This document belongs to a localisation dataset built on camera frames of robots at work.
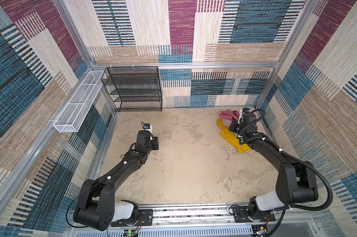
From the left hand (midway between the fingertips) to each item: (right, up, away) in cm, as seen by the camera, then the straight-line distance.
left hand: (154, 135), depth 88 cm
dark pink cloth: (+47, +13, +9) cm, 50 cm away
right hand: (+46, +7, +2) cm, 47 cm away
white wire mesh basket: (-38, +12, -15) cm, 43 cm away
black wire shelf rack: (-18, +32, +20) cm, 42 cm away
